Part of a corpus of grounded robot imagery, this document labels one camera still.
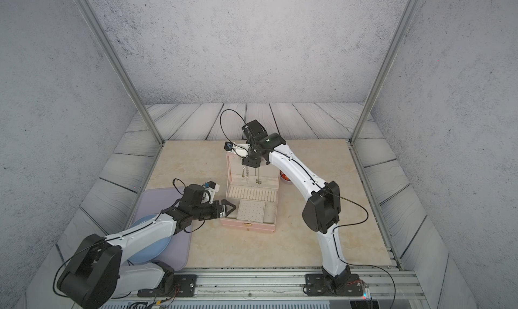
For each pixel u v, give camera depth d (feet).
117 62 2.87
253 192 3.00
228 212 2.54
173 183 2.33
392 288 2.25
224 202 2.57
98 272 1.34
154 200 3.30
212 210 2.49
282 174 1.95
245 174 2.98
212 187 2.63
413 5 2.35
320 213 1.80
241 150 2.43
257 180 2.98
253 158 2.53
